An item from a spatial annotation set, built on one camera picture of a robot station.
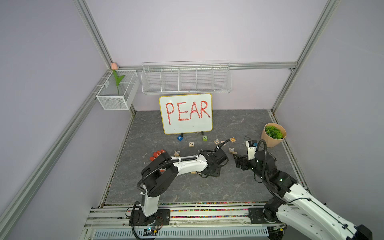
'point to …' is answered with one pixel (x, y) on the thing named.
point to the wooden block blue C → (217, 141)
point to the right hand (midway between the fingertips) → (240, 152)
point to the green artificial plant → (273, 132)
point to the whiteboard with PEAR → (186, 113)
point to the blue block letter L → (180, 138)
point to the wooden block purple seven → (191, 144)
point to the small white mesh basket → (112, 97)
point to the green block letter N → (205, 138)
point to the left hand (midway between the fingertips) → (214, 173)
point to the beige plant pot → (272, 142)
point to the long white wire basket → (188, 77)
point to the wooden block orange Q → (232, 139)
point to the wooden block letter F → (177, 153)
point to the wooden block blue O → (231, 149)
